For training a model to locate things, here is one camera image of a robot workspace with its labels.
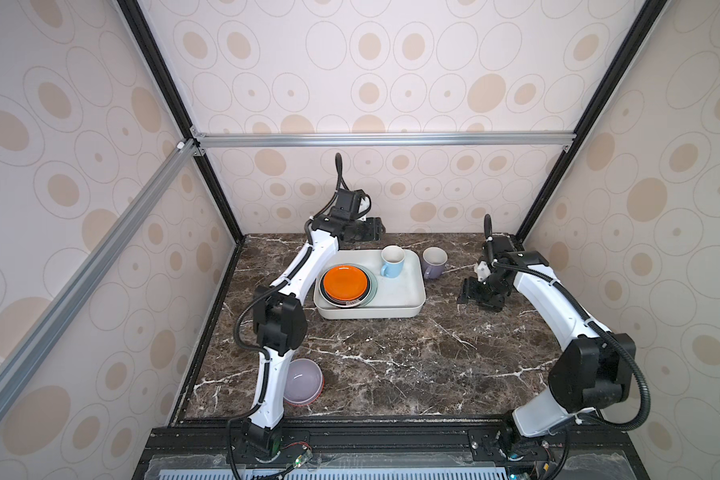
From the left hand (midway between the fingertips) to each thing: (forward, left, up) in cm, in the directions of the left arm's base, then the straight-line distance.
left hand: (383, 222), depth 88 cm
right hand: (-20, -24, -12) cm, 33 cm away
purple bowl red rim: (-40, +21, -20) cm, 50 cm away
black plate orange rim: (-8, +12, -22) cm, 26 cm away
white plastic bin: (-11, -5, -25) cm, 28 cm away
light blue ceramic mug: (-1, -4, -16) cm, 17 cm away
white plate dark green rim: (-6, +3, -24) cm, 24 cm away
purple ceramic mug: (+4, -20, -23) cm, 31 cm away
